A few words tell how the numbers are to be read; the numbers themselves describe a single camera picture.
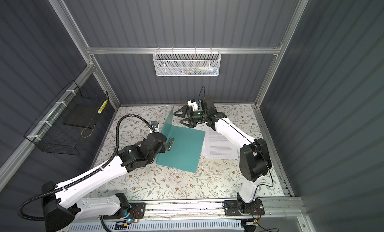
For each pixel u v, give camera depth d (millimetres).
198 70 925
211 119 639
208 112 667
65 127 722
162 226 771
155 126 630
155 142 528
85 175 428
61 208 394
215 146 967
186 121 795
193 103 788
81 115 776
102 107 812
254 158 472
